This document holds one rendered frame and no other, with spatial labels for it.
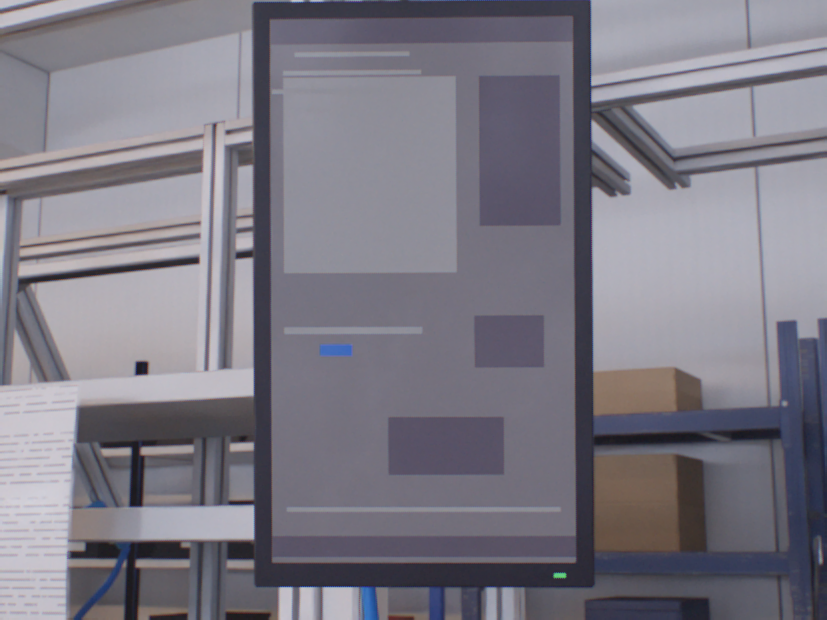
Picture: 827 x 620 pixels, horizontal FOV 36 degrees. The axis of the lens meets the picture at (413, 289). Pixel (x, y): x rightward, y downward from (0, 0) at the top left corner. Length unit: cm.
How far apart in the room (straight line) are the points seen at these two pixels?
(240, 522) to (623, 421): 286
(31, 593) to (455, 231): 74
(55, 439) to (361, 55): 68
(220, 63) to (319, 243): 496
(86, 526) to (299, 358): 64
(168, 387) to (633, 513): 285
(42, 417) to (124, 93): 481
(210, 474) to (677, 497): 238
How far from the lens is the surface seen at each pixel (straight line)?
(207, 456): 215
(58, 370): 273
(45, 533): 159
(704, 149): 241
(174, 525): 160
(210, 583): 214
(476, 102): 112
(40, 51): 646
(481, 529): 112
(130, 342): 599
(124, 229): 300
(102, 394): 169
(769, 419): 418
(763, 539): 468
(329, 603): 139
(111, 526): 166
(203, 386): 159
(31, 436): 162
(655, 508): 428
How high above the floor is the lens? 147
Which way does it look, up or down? 11 degrees up
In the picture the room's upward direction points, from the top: straight up
